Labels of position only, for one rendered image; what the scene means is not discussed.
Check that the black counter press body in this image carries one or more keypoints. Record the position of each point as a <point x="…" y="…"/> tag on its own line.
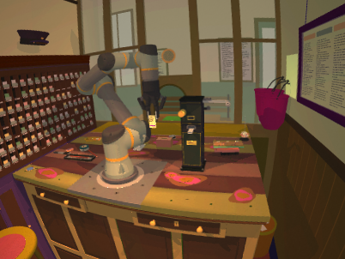
<point x="193" y="143"/>

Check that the white card in press slot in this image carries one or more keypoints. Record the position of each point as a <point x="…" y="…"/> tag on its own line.
<point x="190" y="130"/>

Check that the yellow stool red cushion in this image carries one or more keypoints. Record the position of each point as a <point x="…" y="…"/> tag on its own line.
<point x="14" y="243"/>

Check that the dark brown ticket rack cabinet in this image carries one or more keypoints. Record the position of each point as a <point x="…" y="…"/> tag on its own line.
<point x="34" y="114"/>

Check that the grey base sheet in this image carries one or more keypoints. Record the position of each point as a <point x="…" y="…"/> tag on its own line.
<point x="94" y="187"/>

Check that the stack of coloured ledgers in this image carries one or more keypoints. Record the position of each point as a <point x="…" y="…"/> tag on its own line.
<point x="228" y="146"/>

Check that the purple framed notice board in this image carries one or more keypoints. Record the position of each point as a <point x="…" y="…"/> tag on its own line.
<point x="326" y="63"/>

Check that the wooden counter with drawers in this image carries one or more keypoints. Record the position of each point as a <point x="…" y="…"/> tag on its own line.
<point x="143" y="228"/>

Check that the round orange rimmed sign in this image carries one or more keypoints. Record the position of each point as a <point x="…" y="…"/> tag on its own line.
<point x="168" y="55"/>

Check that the orange waste bin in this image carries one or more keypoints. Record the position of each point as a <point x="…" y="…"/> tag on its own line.
<point x="267" y="236"/>

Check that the small blue yellow clip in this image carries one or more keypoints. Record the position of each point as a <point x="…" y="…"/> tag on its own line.
<point x="29" y="169"/>

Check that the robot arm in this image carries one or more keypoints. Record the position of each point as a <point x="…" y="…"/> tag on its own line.
<point x="114" y="104"/>

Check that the white printed poster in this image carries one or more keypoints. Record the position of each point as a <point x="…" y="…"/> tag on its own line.
<point x="227" y="61"/>

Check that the black red ink pad tray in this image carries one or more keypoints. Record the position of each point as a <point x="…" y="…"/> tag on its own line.
<point x="79" y="157"/>

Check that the round teal tin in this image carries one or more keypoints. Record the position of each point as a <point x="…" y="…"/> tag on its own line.
<point x="83" y="147"/>

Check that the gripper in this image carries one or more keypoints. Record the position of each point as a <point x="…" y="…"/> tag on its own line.
<point x="150" y="89"/>

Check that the black press lever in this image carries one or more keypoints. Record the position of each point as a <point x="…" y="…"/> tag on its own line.
<point x="206" y="108"/>

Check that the orange date knob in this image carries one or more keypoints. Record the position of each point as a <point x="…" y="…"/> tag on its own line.
<point x="181" y="113"/>

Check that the small desk bell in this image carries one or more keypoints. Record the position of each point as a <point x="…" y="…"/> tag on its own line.
<point x="244" y="135"/>

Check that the crimson hanging bucket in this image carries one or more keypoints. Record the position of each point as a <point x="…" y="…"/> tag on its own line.
<point x="270" y="110"/>

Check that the cream card ticket pink stripe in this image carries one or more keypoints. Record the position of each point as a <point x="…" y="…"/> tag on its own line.
<point x="152" y="121"/>

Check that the pink cardboard box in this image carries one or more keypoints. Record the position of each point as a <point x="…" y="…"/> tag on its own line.
<point x="164" y="142"/>

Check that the dark purple peaked cap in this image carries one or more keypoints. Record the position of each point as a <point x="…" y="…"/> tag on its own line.
<point x="33" y="37"/>

